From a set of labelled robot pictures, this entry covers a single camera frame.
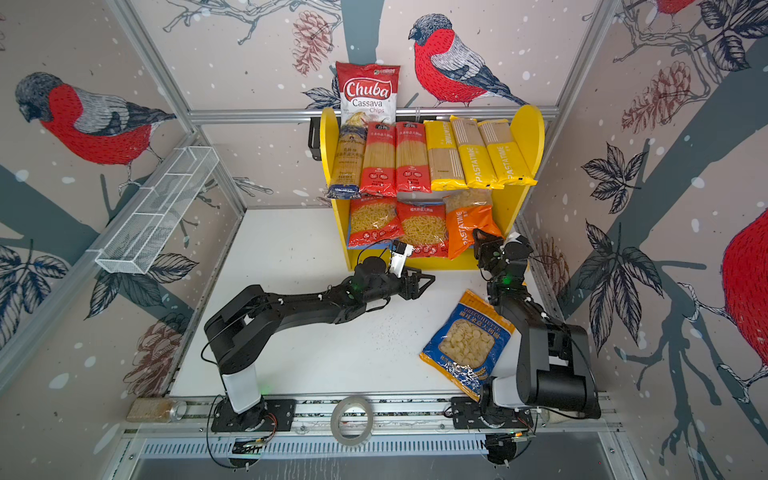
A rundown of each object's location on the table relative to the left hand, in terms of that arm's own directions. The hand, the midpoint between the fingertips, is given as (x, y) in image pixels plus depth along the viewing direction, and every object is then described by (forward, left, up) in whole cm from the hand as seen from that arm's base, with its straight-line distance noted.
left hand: (429, 277), depth 78 cm
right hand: (+14, -12, +3) cm, 18 cm away
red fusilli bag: (+21, +16, 0) cm, 27 cm away
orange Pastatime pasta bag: (+22, -13, +3) cm, 25 cm away
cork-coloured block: (-28, +71, -15) cm, 77 cm away
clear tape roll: (-31, +24, -14) cm, 42 cm away
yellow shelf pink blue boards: (-2, +16, +12) cm, 20 cm away
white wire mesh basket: (+4, +73, +12) cm, 74 cm away
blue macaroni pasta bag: (-13, -11, -15) cm, 23 cm away
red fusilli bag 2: (+18, 0, 0) cm, 18 cm away
